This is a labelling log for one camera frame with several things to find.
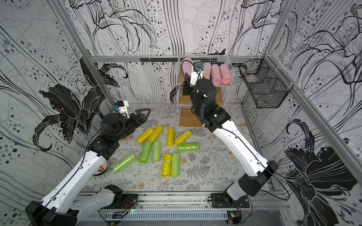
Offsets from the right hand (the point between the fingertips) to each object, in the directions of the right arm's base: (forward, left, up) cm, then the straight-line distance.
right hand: (194, 73), depth 60 cm
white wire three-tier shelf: (+15, +5, -49) cm, 52 cm away
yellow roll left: (+2, +25, -48) cm, 54 cm away
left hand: (-8, +22, -18) cm, 29 cm away
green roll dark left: (-18, +31, -47) cm, 59 cm away
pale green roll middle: (-11, +24, -48) cm, 54 cm away
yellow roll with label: (-6, +8, -47) cm, 48 cm away
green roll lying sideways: (-12, +3, -46) cm, 48 cm away
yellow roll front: (-27, +16, -47) cm, 57 cm away
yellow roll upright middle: (-4, +15, -48) cm, 50 cm away
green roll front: (-23, +11, -48) cm, 54 cm away
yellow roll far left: (-4, +35, -47) cm, 59 cm away
